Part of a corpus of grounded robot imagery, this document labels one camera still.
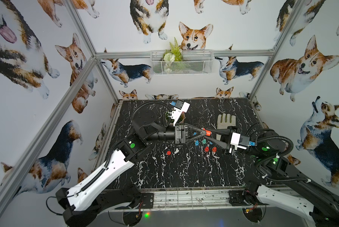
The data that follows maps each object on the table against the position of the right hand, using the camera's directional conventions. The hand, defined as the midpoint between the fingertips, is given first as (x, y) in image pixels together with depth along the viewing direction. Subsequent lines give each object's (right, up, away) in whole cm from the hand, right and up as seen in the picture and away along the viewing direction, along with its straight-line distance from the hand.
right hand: (206, 130), depth 48 cm
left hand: (-1, -1, -2) cm, 3 cm away
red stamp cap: (-16, -20, +43) cm, 50 cm away
